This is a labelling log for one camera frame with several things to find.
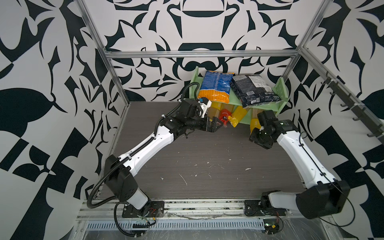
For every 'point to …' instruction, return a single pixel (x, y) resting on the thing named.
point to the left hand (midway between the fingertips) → (218, 119)
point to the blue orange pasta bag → (216, 86)
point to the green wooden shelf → (273, 108)
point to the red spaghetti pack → (223, 116)
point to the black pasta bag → (252, 89)
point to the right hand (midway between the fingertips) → (254, 139)
